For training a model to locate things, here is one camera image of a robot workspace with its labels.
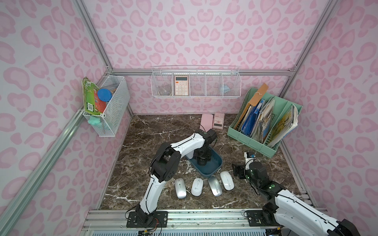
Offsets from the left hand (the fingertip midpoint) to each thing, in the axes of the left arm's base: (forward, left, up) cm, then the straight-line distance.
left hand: (204, 156), depth 93 cm
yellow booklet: (+8, -46, +23) cm, 52 cm away
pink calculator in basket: (+35, +14, +29) cm, 47 cm away
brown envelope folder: (+17, -26, +30) cm, 43 cm away
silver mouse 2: (-18, -5, 0) cm, 19 cm away
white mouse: (-18, +5, 0) cm, 19 cm away
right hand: (-7, -19, +5) cm, 21 cm away
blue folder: (+19, -30, +13) cm, 38 cm away
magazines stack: (+9, -34, +14) cm, 38 cm away
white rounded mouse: (-15, -13, 0) cm, 20 cm away
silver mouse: (-19, +14, -1) cm, 24 cm away
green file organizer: (+23, -49, +19) cm, 57 cm away
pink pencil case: (+31, -4, -2) cm, 31 cm away
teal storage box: (-6, -5, -3) cm, 8 cm away
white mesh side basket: (+5, +50, +27) cm, 57 cm away
